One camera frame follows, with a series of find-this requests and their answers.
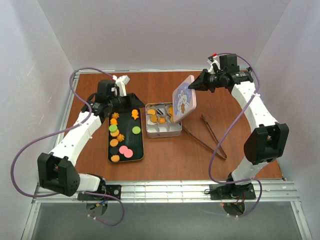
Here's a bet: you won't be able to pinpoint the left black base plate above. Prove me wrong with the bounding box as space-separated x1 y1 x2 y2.
77 184 122 201

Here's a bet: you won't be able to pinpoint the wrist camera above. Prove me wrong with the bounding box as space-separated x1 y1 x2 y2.
97 75 130 99
207 53 240 74

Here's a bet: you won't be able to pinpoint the green topped sandwich cookie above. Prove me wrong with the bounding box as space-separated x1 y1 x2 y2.
108 124 120 137

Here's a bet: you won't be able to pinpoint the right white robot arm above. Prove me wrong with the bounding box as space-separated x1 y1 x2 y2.
189 69 289 198

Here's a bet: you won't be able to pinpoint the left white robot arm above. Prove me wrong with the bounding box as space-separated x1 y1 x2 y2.
37 92 145 197

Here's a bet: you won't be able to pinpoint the silver metal tongs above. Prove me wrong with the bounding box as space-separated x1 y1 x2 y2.
182 114 220 153

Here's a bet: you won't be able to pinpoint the pink sandwich cookie lower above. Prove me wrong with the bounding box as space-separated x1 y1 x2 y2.
123 149 133 159

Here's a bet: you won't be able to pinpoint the orange fish cookie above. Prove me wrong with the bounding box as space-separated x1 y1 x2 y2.
131 109 139 120
168 106 173 115

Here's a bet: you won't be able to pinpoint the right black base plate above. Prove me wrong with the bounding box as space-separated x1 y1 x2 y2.
204 183 256 200

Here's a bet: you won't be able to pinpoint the orange waffle cookie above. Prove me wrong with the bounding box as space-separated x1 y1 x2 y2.
147 108 156 115

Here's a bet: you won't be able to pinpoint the black cookie tray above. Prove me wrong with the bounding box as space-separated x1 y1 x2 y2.
107 109 144 163

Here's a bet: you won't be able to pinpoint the orange flower cookie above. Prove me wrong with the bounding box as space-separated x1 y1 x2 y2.
116 134 125 142

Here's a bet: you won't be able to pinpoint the pink sandwich cookie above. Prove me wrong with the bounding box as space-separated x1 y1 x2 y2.
119 145 128 155
123 149 133 159

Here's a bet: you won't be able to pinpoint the pink sandwich cookie upper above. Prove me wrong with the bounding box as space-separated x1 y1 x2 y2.
119 145 128 155

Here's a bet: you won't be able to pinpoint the plain orange round cookie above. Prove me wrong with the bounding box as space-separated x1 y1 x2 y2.
109 139 119 147

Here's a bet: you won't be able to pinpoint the orange scalloped cookie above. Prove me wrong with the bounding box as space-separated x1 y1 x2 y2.
110 154 120 163

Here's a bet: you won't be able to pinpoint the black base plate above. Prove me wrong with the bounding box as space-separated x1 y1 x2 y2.
77 184 122 201
204 183 256 200

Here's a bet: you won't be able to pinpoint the orange star cookie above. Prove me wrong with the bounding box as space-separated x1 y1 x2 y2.
112 112 120 120

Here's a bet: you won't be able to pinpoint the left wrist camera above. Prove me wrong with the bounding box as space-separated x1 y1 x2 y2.
97 75 130 99

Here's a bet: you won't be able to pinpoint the black sandwich cookie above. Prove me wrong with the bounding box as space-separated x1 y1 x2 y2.
109 147 119 155

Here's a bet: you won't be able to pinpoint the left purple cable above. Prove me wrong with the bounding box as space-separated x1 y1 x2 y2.
10 66 126 227

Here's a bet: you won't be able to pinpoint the orange bear cookie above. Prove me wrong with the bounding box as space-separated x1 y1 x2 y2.
150 114 158 123

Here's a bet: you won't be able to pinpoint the silver tin lid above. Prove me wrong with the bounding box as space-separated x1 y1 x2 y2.
172 75 197 123

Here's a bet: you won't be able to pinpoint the silver cookie tin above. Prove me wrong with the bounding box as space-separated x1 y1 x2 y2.
145 102 182 138

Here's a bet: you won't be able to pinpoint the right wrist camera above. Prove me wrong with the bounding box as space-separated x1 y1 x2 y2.
207 53 240 74

